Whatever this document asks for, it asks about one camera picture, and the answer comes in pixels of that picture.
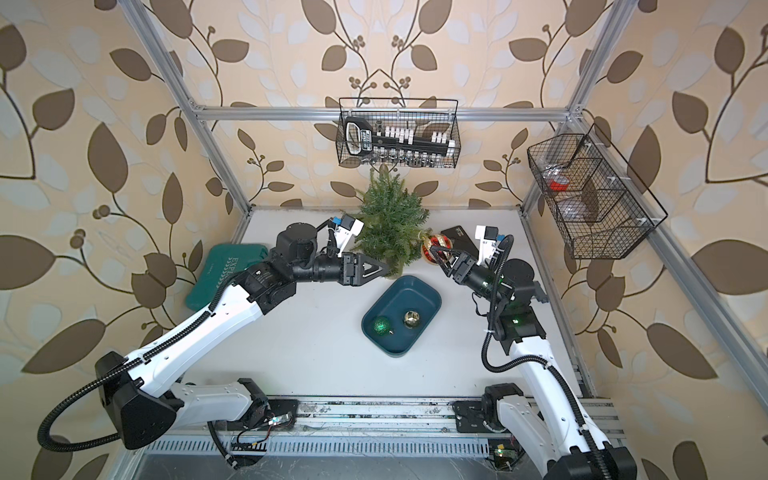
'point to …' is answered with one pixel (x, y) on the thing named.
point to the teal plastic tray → (400, 316)
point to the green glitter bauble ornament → (381, 326)
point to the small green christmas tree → (391, 223)
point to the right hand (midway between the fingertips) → (434, 252)
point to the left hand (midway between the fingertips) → (378, 264)
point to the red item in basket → (558, 187)
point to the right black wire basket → (600, 205)
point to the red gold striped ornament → (437, 241)
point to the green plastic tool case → (222, 262)
